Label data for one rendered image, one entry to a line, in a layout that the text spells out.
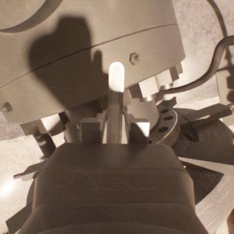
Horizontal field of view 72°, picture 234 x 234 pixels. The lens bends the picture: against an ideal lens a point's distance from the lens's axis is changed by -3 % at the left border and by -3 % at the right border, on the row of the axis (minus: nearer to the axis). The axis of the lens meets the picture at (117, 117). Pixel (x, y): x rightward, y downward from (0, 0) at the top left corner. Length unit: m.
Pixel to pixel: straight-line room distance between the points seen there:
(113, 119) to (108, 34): 0.18
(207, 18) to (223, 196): 1.08
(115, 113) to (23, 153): 1.51
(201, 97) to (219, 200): 0.97
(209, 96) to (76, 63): 1.13
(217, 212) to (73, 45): 0.41
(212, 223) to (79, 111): 0.34
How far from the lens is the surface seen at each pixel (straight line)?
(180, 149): 0.49
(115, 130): 0.17
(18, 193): 1.97
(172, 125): 0.52
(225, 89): 1.36
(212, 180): 0.43
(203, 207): 0.39
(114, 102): 0.16
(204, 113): 0.67
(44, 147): 0.91
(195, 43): 1.25
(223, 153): 0.45
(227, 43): 0.48
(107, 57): 0.30
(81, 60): 0.30
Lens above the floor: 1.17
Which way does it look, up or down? 71 degrees down
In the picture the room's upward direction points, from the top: 169 degrees counter-clockwise
